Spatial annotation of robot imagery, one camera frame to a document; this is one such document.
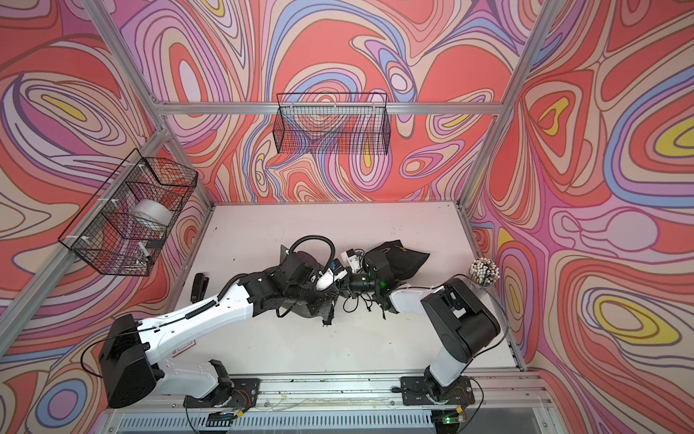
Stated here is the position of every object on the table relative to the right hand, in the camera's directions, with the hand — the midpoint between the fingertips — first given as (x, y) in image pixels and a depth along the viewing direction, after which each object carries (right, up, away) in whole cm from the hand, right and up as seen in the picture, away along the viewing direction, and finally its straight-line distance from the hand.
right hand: (323, 290), depth 81 cm
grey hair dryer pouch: (-6, -5, -4) cm, 8 cm away
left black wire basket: (-58, +20, -2) cm, 62 cm away
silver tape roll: (-48, +24, -6) cm, 54 cm away
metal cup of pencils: (+47, +6, -4) cm, 48 cm away
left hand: (+5, -1, -6) cm, 8 cm away
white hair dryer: (+2, +6, -15) cm, 16 cm away
